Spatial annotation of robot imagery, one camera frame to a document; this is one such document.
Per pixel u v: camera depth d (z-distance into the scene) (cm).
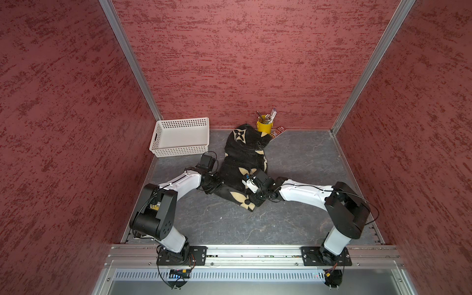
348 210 46
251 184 78
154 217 45
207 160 75
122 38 79
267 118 104
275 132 118
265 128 113
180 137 114
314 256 74
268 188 68
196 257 74
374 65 88
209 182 78
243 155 104
